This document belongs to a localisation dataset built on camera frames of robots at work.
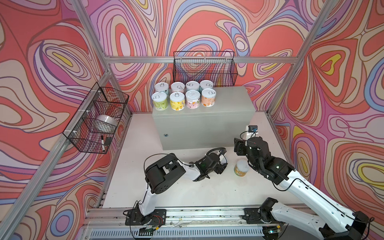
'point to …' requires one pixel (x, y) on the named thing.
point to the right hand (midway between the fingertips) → (241, 142)
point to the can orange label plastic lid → (241, 167)
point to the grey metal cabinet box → (214, 127)
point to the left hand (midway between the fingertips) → (224, 159)
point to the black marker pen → (102, 143)
